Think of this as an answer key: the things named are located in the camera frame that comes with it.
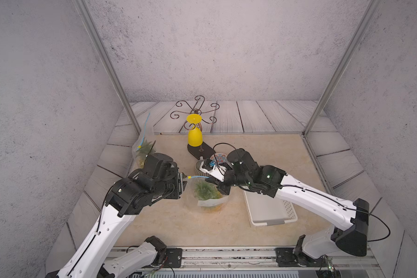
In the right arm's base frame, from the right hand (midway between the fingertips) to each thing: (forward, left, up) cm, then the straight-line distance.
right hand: (207, 179), depth 66 cm
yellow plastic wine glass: (+28, +8, -6) cm, 30 cm away
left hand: (0, +5, +4) cm, 6 cm away
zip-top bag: (-5, +5, -11) cm, 13 cm away
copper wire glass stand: (+36, +5, -27) cm, 46 cm away
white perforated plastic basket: (-1, -27, -27) cm, 38 cm away
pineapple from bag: (0, +1, -9) cm, 9 cm away
